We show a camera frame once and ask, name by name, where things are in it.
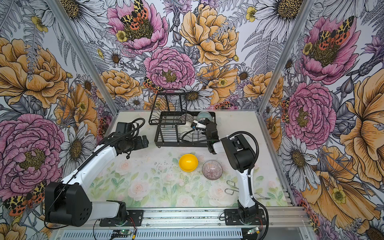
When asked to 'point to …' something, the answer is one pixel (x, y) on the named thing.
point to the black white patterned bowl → (189, 118)
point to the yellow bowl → (188, 162)
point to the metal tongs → (232, 184)
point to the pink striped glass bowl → (212, 170)
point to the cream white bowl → (187, 127)
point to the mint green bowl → (202, 115)
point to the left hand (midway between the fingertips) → (140, 148)
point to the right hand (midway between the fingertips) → (208, 120)
